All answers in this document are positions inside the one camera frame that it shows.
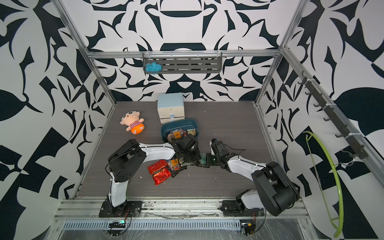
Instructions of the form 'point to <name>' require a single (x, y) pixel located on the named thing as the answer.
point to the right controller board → (249, 227)
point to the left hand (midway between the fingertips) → (202, 155)
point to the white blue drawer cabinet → (171, 107)
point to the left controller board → (117, 224)
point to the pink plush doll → (131, 119)
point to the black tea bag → (175, 172)
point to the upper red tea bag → (157, 166)
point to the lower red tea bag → (161, 175)
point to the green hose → (339, 231)
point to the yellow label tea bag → (191, 131)
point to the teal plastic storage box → (183, 124)
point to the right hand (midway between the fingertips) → (205, 156)
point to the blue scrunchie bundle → (153, 68)
